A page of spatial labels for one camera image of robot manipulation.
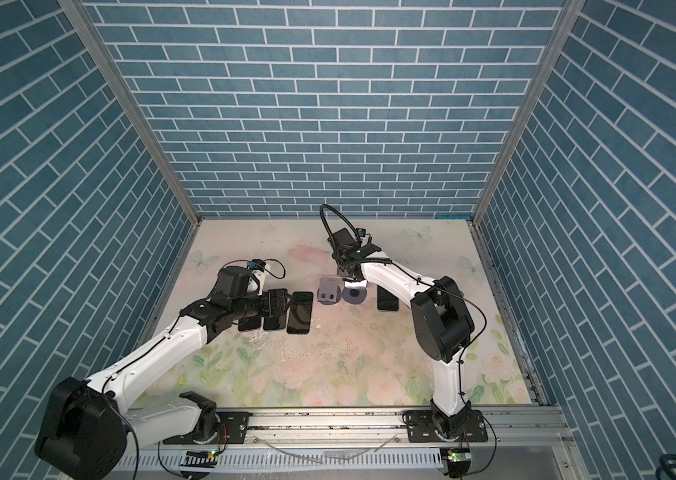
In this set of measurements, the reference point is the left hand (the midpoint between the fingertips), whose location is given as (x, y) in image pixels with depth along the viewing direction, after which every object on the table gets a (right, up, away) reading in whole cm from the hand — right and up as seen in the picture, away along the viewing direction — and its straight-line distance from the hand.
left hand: (282, 297), depth 84 cm
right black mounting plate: (+37, -31, -10) cm, 49 cm away
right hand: (+19, +9, +11) cm, 24 cm away
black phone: (+30, -3, +7) cm, 31 cm away
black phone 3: (+4, -5, +5) cm, 8 cm away
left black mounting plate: (-10, -31, -10) cm, 34 cm away
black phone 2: (+1, 0, -10) cm, 10 cm away
